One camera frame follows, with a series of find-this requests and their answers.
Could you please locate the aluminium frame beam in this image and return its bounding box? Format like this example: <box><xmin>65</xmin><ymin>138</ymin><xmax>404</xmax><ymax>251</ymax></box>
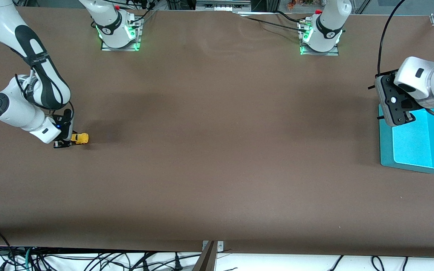
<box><xmin>196</xmin><ymin>0</ymin><xmax>252</xmax><ymax>12</ymax></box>

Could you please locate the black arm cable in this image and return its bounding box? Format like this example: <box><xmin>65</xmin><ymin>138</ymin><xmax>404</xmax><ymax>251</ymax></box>
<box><xmin>377</xmin><ymin>0</ymin><xmax>408</xmax><ymax>76</ymax></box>
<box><xmin>15</xmin><ymin>64</ymin><xmax>75</xmax><ymax>126</ymax></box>

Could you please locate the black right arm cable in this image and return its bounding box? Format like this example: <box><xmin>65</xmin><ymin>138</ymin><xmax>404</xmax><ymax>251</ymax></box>
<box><xmin>15</xmin><ymin>64</ymin><xmax>75</xmax><ymax>126</ymax></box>

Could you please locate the short black tabletop cable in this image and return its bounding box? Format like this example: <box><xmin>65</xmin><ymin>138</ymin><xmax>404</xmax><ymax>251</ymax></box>
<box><xmin>275</xmin><ymin>11</ymin><xmax>308</xmax><ymax>25</ymax></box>

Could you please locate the metal table edge bracket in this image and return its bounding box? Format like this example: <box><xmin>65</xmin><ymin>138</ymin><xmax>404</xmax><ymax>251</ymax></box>
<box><xmin>202</xmin><ymin>241</ymin><xmax>224</xmax><ymax>252</ymax></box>

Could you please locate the dark table support post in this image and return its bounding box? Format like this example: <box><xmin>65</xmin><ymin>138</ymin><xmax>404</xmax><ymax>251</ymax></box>
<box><xmin>192</xmin><ymin>241</ymin><xmax>217</xmax><ymax>271</ymax></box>

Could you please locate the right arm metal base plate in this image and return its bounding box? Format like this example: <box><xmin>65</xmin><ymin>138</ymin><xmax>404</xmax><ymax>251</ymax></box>
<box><xmin>101</xmin><ymin>17</ymin><xmax>142</xmax><ymax>52</ymax></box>

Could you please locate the long black tabletop cable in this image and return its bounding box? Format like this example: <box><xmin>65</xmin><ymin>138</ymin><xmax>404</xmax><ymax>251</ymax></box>
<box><xmin>236</xmin><ymin>11</ymin><xmax>310</xmax><ymax>34</ymax></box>

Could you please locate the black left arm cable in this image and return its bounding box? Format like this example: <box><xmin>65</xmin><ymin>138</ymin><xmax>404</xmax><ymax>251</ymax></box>
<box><xmin>377</xmin><ymin>0</ymin><xmax>408</xmax><ymax>76</ymax></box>

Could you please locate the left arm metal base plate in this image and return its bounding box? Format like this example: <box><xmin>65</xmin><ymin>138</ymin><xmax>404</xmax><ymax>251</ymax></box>
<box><xmin>300</xmin><ymin>44</ymin><xmax>340</xmax><ymax>56</ymax></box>

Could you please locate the black base connector cable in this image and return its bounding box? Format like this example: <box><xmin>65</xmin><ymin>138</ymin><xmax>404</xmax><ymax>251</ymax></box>
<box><xmin>128</xmin><ymin>8</ymin><xmax>157</xmax><ymax>27</ymax></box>

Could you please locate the yellow toy beetle car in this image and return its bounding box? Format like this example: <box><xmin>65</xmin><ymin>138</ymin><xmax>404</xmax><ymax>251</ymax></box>
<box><xmin>70</xmin><ymin>132</ymin><xmax>89</xmax><ymax>145</ymax></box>

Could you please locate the teal plastic bin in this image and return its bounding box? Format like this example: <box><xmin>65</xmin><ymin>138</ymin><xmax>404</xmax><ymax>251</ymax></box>
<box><xmin>378</xmin><ymin>104</ymin><xmax>434</xmax><ymax>174</ymax></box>

